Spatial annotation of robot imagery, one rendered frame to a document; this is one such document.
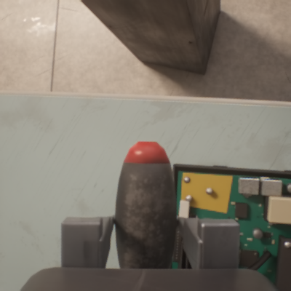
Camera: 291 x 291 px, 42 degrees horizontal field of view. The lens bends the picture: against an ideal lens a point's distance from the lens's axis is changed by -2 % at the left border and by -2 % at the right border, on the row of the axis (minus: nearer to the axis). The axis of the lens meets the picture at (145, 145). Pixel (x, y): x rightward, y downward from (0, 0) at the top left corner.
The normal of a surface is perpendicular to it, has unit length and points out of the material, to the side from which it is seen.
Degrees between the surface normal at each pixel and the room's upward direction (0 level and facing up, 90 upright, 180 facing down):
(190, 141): 0
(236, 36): 0
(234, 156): 0
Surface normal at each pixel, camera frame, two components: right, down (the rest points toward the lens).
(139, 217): -0.21, -0.04
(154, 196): 0.25, -0.11
